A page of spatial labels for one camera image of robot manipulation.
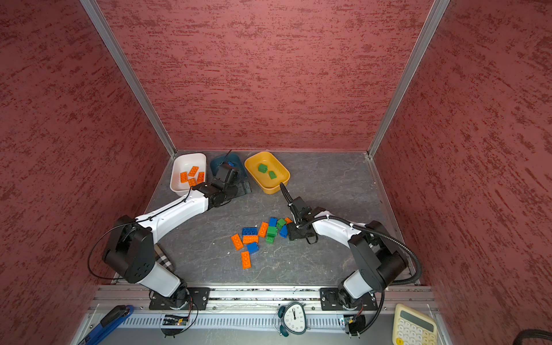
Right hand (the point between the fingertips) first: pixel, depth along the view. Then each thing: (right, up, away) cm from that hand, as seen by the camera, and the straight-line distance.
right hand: (295, 237), depth 89 cm
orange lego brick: (-57, +25, +20) cm, 66 cm away
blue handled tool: (-60, -20, -20) cm, 66 cm away
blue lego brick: (-34, +32, +25) cm, 53 cm away
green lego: (-11, +26, +21) cm, 35 cm away
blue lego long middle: (-19, +2, +1) cm, 19 cm away
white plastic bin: (-59, +33, +24) cm, 72 cm away
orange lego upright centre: (-53, +28, +21) cm, 63 cm away
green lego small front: (-11, 0, -3) cm, 11 cm away
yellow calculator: (+37, -23, -21) cm, 48 cm away
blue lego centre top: (-10, +5, +4) cm, 12 cm away
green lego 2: (-6, +5, +3) cm, 9 cm away
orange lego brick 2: (-47, +25, +18) cm, 56 cm away
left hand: (-23, +20, +1) cm, 30 cm away
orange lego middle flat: (-20, -1, -1) cm, 20 cm away
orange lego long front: (-20, -7, -6) cm, 22 cm away
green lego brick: (-16, +30, +23) cm, 41 cm away
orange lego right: (-3, +6, +4) cm, 8 cm away
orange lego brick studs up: (-51, +23, +17) cm, 59 cm away
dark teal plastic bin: (-33, +34, +24) cm, 53 cm away
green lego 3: (-10, +3, -1) cm, 10 cm away
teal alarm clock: (-2, -19, -22) cm, 29 cm away
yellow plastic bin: (-14, +28, +22) cm, 39 cm away
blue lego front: (-18, -4, -2) cm, 18 cm away
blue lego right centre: (-5, +3, -1) cm, 6 cm away
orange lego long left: (-24, -1, -1) cm, 24 cm away
